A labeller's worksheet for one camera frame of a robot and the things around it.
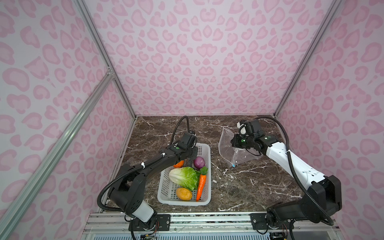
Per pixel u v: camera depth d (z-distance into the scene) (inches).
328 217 16.6
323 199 15.9
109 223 29.5
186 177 30.8
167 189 32.3
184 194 30.2
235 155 30.9
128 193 17.2
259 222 28.9
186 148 25.9
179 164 34.7
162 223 29.1
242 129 28.2
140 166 18.7
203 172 32.3
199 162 34.6
